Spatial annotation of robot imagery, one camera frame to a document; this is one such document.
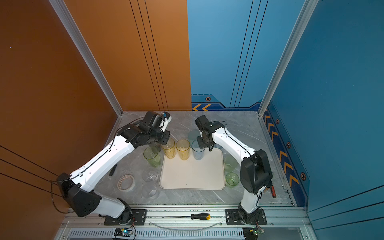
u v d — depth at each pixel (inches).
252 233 27.7
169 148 33.4
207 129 24.3
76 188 15.7
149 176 33.5
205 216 28.5
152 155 35.0
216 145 23.3
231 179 33.4
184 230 27.8
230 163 35.0
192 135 41.4
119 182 33.0
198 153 32.8
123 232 27.9
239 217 26.3
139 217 28.9
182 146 33.6
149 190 30.5
